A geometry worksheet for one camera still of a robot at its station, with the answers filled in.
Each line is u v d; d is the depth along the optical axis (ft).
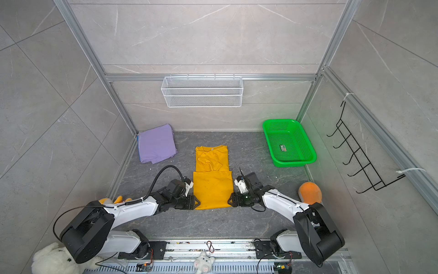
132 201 1.77
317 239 1.35
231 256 2.39
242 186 2.66
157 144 3.54
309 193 2.79
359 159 2.19
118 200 2.74
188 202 2.50
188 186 2.62
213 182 3.05
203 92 3.30
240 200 2.50
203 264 2.21
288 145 3.75
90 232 1.39
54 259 1.81
